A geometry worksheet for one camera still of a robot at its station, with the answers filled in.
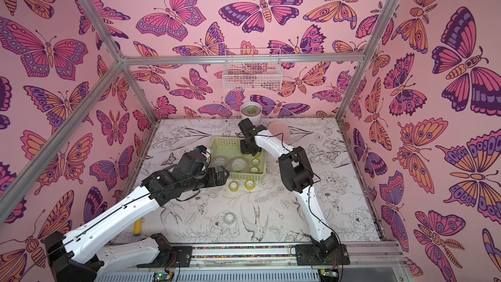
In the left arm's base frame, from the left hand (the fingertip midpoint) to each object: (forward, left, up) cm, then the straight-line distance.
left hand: (223, 173), depth 74 cm
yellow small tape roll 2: (+12, -12, -19) cm, 25 cm away
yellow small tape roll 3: (+5, -10, -19) cm, 22 cm away
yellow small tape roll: (+17, -12, -19) cm, 29 cm away
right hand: (+22, -5, -17) cm, 29 cm away
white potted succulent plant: (+44, -11, -9) cm, 46 cm away
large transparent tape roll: (+15, -4, -18) cm, 24 cm away
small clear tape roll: (-10, -1, -20) cm, 23 cm away
